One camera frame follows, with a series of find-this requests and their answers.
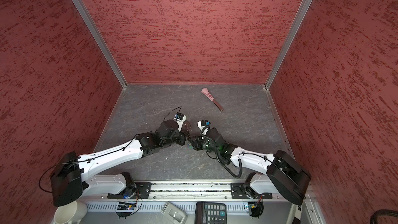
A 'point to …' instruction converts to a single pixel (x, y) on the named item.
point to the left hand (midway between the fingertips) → (188, 135)
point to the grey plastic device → (173, 213)
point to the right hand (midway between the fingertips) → (187, 143)
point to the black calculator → (210, 213)
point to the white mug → (71, 213)
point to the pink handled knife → (205, 91)
